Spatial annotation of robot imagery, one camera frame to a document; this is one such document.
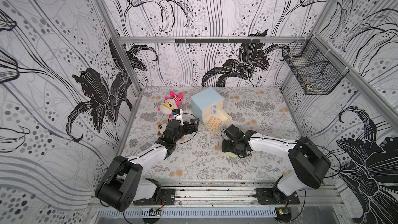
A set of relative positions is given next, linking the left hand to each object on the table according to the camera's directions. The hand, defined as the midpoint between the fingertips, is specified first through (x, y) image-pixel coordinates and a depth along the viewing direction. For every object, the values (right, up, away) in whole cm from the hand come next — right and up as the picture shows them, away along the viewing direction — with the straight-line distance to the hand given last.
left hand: (195, 123), depth 87 cm
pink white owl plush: (-19, +10, +14) cm, 26 cm away
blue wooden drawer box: (+7, +9, +2) cm, 12 cm away
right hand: (+19, -15, +3) cm, 25 cm away
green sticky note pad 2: (+19, -15, -7) cm, 25 cm away
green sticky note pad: (+11, -1, +12) cm, 16 cm away
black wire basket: (+71, +32, +1) cm, 78 cm away
